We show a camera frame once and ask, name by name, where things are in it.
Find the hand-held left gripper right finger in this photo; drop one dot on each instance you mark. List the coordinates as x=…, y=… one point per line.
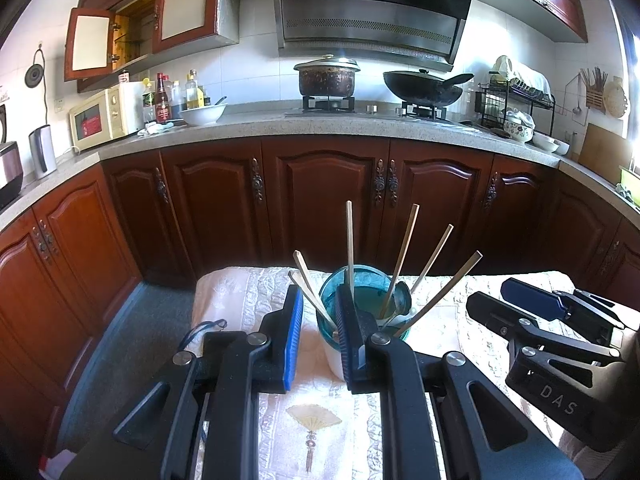
x=346, y=345

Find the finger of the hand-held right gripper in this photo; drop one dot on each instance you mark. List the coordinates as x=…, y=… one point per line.
x=500, y=317
x=530, y=300

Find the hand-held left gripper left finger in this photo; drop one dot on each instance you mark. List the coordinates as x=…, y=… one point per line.
x=294, y=340

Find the white ceramic spoon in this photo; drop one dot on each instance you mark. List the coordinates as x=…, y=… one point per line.
x=397, y=318

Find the white floral cup teal inside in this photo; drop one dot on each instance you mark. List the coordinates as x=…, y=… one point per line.
x=370, y=290

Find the metal spoon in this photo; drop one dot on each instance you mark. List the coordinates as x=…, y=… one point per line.
x=401, y=296

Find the light wooden chopstick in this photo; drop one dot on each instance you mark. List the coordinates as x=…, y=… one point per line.
x=402, y=250
x=350, y=240

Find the dark wooden cabinet door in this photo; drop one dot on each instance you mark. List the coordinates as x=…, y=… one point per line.
x=627, y=280
x=30, y=335
x=215, y=200
x=575, y=225
x=440, y=200
x=325, y=195
x=130, y=210
x=525, y=210
x=95, y=250

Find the pink white quilted tablecloth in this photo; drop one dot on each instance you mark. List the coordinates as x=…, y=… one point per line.
x=320, y=435

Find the green container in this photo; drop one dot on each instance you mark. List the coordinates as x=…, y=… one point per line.
x=630, y=180

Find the small white bowl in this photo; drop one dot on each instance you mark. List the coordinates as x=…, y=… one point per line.
x=563, y=147
x=545, y=142

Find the wooden cutting board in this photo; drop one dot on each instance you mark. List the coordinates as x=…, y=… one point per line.
x=602, y=150

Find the floral ceramic pot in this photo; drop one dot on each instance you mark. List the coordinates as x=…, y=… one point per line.
x=519, y=129

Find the hanging metal ladle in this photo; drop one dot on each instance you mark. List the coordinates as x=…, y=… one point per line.
x=576, y=109

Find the black dish rack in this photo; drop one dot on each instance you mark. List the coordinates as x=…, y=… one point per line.
x=487, y=105

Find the hanging wooden chopstick holder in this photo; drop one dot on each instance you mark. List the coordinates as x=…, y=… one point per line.
x=595, y=95

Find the round bamboo strainer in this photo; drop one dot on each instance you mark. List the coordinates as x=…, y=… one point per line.
x=615, y=100

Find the dark wooden cabinet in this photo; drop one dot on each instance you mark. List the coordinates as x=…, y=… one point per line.
x=350, y=127

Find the white towel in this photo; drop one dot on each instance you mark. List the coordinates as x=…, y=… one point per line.
x=530, y=77

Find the gas stove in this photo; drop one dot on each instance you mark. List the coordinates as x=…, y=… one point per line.
x=370, y=112

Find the black wok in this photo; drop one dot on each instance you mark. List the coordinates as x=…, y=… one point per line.
x=425, y=90

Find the bright window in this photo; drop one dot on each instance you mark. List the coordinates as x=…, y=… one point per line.
x=631, y=85

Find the large white bowl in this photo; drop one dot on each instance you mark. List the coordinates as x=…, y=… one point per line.
x=202, y=115

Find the white rag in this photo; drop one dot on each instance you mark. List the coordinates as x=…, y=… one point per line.
x=155, y=129

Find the stained metal stock pot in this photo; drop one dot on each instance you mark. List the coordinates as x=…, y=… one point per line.
x=327, y=77

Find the clear oil bottle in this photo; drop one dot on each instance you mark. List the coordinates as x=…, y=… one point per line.
x=192, y=92

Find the dark sauce bottle red label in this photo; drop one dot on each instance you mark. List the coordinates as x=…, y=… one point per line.
x=161, y=105

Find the green bottle yellow cap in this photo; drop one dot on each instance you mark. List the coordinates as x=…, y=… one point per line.
x=148, y=105

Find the cream microwave oven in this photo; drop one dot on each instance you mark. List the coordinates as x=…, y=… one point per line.
x=97, y=120

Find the silver metal canister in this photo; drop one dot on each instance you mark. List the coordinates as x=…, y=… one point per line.
x=42, y=152

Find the black steel range hood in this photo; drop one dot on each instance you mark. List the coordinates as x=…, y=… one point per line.
x=370, y=25

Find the silver black appliance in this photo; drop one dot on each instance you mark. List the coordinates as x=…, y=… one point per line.
x=9, y=175

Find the closed glass cabinet door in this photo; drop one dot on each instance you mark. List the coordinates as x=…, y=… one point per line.
x=185, y=7

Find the open glass cabinet door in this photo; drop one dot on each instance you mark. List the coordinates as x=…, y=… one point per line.
x=91, y=42

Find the round dark hanging utensil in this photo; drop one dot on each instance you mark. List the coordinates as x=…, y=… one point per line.
x=35, y=75

